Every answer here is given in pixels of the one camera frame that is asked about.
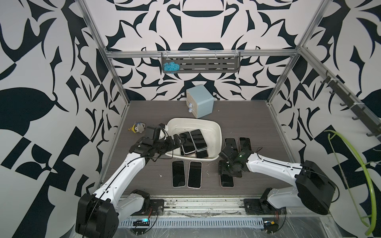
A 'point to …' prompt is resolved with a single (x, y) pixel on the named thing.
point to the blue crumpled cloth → (171, 66)
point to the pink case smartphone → (226, 181)
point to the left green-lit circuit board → (144, 222)
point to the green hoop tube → (372, 230)
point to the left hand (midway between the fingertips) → (176, 140)
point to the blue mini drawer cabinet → (199, 101)
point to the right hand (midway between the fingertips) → (220, 170)
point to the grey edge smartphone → (178, 173)
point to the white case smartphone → (195, 175)
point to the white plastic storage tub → (211, 131)
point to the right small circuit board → (270, 226)
